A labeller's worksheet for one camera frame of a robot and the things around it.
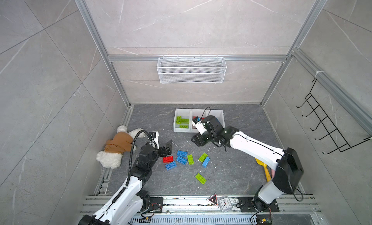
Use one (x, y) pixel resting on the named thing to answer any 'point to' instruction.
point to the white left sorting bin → (185, 114)
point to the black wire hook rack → (335, 137)
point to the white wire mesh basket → (191, 70)
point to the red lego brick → (168, 159)
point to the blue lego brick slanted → (205, 162)
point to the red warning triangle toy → (214, 200)
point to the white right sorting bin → (219, 114)
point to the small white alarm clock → (225, 203)
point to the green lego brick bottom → (200, 178)
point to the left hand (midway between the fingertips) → (164, 137)
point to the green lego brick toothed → (178, 120)
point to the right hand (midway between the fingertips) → (195, 135)
